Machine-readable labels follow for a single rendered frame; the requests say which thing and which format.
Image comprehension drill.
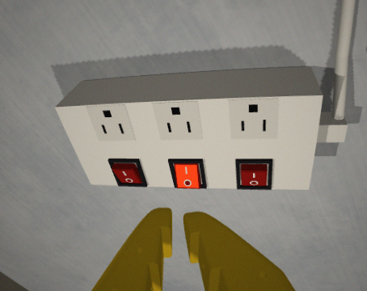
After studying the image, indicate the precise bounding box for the white power strip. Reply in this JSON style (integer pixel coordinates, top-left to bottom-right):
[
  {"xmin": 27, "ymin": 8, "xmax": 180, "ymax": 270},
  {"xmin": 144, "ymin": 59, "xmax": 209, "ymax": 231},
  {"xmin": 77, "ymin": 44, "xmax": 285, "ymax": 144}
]
[{"xmin": 55, "ymin": 0, "xmax": 356, "ymax": 190}]

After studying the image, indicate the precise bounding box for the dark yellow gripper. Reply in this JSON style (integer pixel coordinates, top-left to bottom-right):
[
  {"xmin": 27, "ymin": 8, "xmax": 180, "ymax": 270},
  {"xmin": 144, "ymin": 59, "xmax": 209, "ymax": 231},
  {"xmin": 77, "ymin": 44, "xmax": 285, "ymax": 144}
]
[{"xmin": 91, "ymin": 208, "xmax": 295, "ymax": 291}]

